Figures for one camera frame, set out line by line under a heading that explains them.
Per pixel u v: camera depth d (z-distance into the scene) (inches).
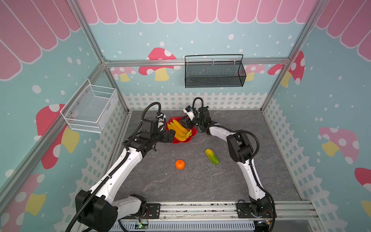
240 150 25.0
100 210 14.8
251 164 25.0
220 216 28.8
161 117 26.8
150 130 22.6
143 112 22.5
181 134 40.0
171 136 27.9
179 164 34.3
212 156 35.5
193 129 37.3
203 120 33.5
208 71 37.2
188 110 34.9
